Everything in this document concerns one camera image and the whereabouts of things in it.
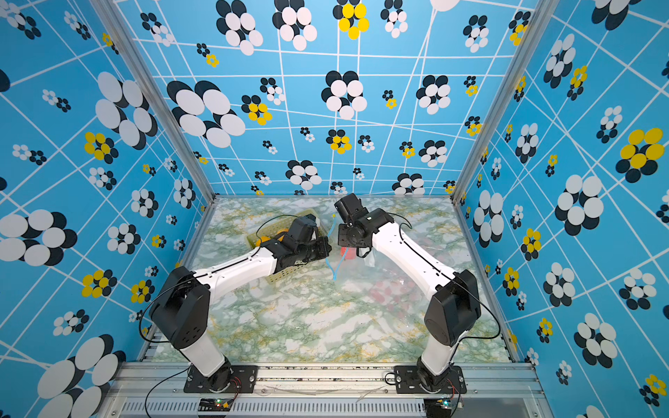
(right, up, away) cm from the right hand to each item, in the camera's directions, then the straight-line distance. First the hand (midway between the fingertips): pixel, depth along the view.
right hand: (351, 237), depth 84 cm
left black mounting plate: (-33, -37, -16) cm, 52 cm away
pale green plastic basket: (-31, +1, +18) cm, 36 cm away
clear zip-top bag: (+9, -21, +7) cm, 24 cm away
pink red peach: (0, -5, -2) cm, 5 cm away
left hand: (-4, -3, +3) cm, 6 cm away
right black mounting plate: (+17, -35, -19) cm, 43 cm away
